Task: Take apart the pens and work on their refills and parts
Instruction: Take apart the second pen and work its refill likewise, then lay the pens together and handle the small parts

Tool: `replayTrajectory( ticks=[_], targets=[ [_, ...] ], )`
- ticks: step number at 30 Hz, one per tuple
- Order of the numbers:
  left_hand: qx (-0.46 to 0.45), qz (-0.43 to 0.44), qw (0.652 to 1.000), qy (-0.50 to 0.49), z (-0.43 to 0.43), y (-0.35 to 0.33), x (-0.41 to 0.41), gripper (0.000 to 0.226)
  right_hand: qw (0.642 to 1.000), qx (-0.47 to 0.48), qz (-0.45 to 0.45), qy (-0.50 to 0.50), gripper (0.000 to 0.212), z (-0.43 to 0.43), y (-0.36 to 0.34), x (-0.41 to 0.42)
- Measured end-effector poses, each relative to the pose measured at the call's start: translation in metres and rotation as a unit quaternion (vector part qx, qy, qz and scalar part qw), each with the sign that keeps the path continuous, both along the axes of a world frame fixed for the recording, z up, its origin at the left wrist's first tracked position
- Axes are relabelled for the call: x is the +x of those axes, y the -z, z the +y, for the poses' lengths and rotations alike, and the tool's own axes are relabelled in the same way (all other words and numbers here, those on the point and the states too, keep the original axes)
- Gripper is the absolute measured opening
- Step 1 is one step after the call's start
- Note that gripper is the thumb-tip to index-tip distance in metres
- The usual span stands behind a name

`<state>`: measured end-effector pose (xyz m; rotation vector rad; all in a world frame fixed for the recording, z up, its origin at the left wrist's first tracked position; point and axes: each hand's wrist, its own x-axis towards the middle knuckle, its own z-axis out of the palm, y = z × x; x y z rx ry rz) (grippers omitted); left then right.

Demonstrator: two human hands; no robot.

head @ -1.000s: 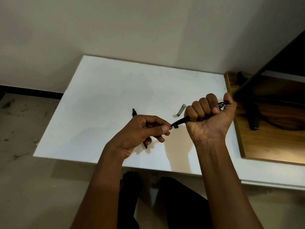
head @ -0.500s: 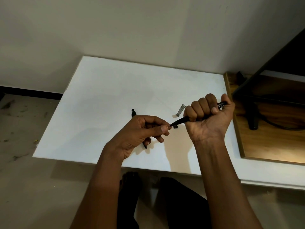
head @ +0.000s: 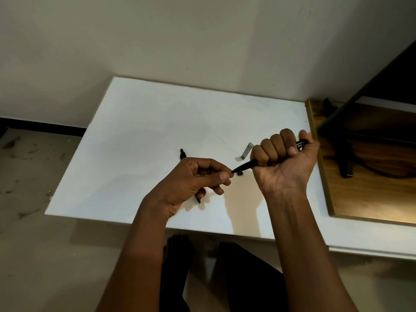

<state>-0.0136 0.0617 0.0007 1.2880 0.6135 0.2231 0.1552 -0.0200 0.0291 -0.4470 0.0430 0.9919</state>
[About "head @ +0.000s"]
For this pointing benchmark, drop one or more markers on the grey lead refill case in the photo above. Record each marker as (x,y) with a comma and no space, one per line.
(247,151)

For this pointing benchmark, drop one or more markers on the person's black trousers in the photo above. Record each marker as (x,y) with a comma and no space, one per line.
(250,279)

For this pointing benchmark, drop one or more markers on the person's left hand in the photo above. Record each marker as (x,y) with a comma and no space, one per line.
(178,188)

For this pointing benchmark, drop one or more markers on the black television foot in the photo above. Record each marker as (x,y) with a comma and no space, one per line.
(346,168)

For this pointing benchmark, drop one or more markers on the person's right hand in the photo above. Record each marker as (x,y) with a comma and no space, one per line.
(286,172)

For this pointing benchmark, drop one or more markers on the brown wooden board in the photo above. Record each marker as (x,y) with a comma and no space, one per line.
(370,201)

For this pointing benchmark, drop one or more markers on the black mechanical pencil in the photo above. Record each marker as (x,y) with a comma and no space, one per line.
(183,154)
(245,165)

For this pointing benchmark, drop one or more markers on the person's right forearm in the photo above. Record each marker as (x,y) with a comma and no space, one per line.
(308,259)

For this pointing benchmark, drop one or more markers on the black skirting board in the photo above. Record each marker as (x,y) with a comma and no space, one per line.
(42,127)

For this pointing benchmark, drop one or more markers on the black television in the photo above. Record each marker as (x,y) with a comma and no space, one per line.
(390,84)

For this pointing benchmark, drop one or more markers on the person's left forearm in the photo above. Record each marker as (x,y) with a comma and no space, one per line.
(130,269)

